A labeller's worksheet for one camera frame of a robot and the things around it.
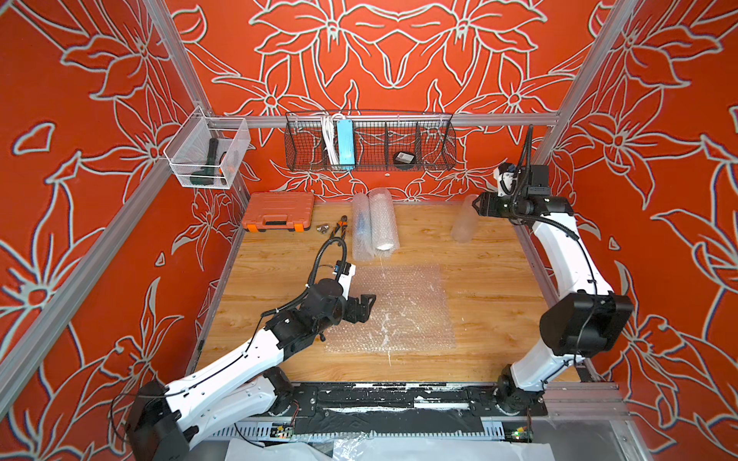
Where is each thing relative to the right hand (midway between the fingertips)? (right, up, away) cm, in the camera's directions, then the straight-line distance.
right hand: (478, 199), depth 83 cm
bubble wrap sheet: (-19, -35, +7) cm, 41 cm away
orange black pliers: (-42, -6, +28) cm, 51 cm away
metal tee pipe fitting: (-50, -9, +27) cm, 58 cm away
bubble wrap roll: (-27, -5, +21) cm, 35 cm away
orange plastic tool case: (-68, -1, +30) cm, 74 cm away
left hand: (-34, -26, -7) cm, 43 cm away
